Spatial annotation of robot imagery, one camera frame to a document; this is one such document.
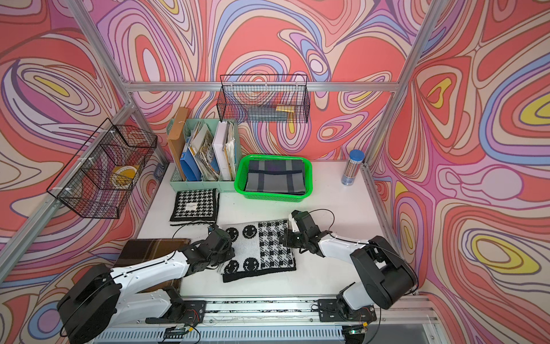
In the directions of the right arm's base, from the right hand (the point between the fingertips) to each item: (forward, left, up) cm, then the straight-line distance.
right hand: (282, 244), depth 89 cm
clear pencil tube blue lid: (+32, -35, +18) cm, 51 cm away
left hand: (-3, +18, +1) cm, 18 cm away
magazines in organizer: (+36, +34, +21) cm, 54 cm away
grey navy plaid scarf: (+35, -3, +4) cm, 35 cm away
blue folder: (+30, +40, +17) cm, 53 cm away
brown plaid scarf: (-2, +59, +4) cm, 59 cm away
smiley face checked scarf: (-3, +10, +3) cm, 11 cm away
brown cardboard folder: (+31, +40, +32) cm, 61 cm away
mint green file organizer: (+33, +52, +4) cm, 62 cm away
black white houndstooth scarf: (+17, +39, +5) cm, 43 cm away
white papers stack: (+36, +24, +26) cm, 51 cm away
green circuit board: (-29, +38, -3) cm, 48 cm away
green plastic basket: (+22, +10, +4) cm, 25 cm away
